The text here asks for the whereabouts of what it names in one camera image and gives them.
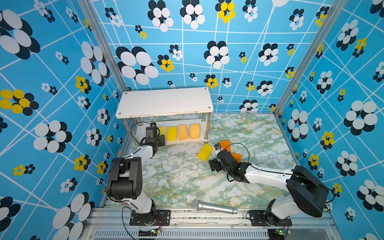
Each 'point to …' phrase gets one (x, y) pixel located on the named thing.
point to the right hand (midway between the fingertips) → (216, 157)
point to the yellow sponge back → (205, 152)
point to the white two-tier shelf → (182, 115)
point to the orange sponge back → (226, 144)
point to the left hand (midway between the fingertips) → (159, 137)
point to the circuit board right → (276, 234)
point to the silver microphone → (197, 205)
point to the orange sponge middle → (238, 157)
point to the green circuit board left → (147, 233)
